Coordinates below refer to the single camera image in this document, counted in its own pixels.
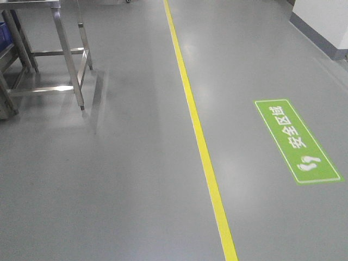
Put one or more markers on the bare steel table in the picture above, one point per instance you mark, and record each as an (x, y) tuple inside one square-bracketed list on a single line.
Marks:
[(61, 40)]

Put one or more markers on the blue plastic bin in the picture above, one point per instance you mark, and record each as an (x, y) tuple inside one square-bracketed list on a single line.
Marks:
[(5, 34)]

